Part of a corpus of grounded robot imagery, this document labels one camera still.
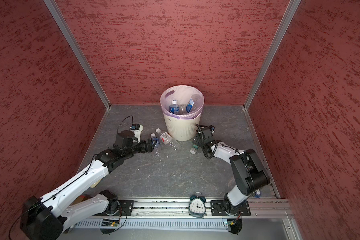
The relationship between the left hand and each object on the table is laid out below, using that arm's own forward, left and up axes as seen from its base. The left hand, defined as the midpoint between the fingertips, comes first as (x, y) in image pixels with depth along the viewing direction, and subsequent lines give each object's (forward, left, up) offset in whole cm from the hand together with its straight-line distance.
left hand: (149, 143), depth 80 cm
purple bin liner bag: (+33, -17, +8) cm, 38 cm away
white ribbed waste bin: (+11, -18, -1) cm, 21 cm away
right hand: (+8, -29, -13) cm, 33 cm away
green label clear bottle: (+3, -26, -12) cm, 29 cm away
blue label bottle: (+28, -12, 0) cm, 30 cm away
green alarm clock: (-27, -26, -13) cm, 40 cm away
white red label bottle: (+10, -7, -11) cm, 16 cm away
